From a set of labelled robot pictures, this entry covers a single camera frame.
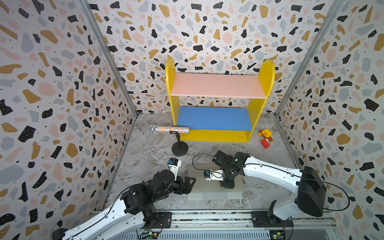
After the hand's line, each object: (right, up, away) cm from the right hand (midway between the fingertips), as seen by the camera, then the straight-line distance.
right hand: (221, 182), depth 79 cm
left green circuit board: (-36, -22, -8) cm, 43 cm away
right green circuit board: (+26, -22, -8) cm, 35 cm away
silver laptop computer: (-9, -1, -7) cm, 11 cm away
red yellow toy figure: (+35, +24, +24) cm, 49 cm away
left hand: (-15, +5, -10) cm, 19 cm away
